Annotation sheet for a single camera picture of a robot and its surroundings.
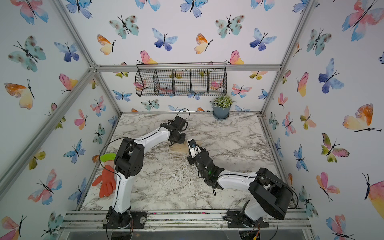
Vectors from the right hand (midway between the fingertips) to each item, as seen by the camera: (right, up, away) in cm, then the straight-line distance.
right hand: (192, 143), depth 81 cm
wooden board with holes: (-7, -4, +15) cm, 17 cm away
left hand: (-8, -1, +21) cm, 22 cm away
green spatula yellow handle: (-57, -11, +20) cm, 62 cm away
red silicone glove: (-48, -22, +4) cm, 53 cm away
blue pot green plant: (+20, +23, +27) cm, 40 cm away
